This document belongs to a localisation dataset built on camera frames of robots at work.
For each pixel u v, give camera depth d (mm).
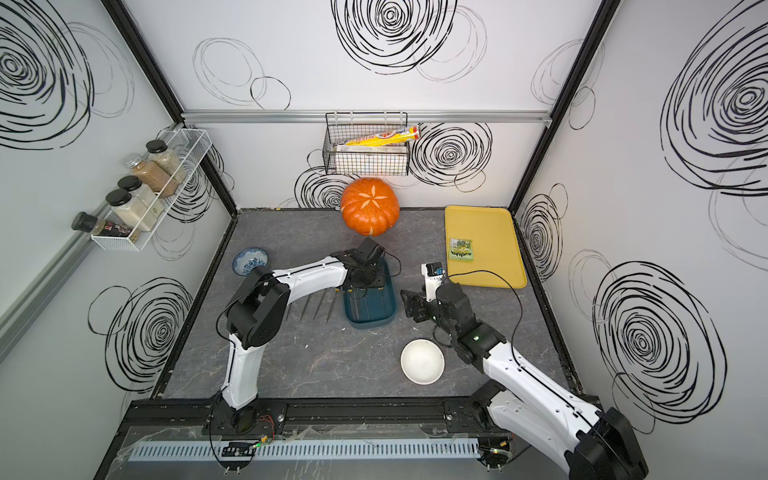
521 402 588
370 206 1047
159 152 739
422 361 817
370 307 913
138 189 672
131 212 652
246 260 1020
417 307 690
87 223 604
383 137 871
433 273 678
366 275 805
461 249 1077
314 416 749
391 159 867
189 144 933
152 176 721
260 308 522
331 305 942
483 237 1144
